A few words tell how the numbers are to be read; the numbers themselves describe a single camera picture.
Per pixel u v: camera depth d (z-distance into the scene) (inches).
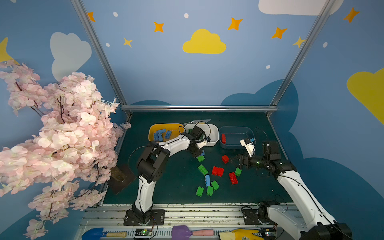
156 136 40.9
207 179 33.3
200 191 31.6
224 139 40.9
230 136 40.8
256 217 29.2
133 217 29.0
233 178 34.0
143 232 28.0
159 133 41.1
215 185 32.5
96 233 27.2
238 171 34.9
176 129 43.6
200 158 37.5
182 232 27.3
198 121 45.2
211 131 43.5
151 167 20.6
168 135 41.3
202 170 35.4
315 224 15.7
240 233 27.0
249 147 27.8
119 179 32.3
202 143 34.6
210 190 31.8
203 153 37.6
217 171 34.6
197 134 31.2
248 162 26.5
